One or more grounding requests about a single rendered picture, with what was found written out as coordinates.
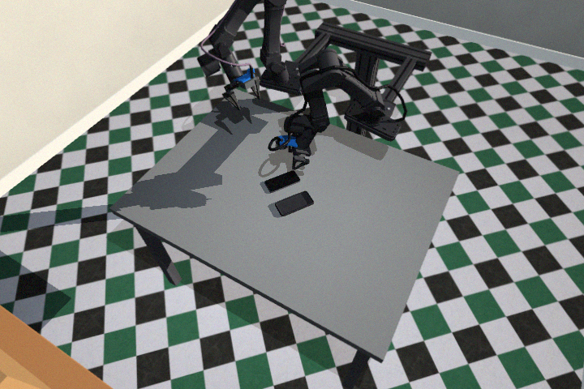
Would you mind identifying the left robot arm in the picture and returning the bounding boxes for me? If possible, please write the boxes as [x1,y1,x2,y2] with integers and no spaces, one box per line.
[290,49,401,139]

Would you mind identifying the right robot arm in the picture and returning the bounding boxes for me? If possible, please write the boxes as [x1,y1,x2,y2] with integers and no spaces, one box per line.
[197,0,302,91]

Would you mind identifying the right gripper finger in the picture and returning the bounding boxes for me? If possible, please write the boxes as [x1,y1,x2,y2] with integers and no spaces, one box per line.
[251,78,260,100]
[223,91,240,110]

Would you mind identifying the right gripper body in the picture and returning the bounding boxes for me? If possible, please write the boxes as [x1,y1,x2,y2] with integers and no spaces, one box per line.
[222,66,255,95]

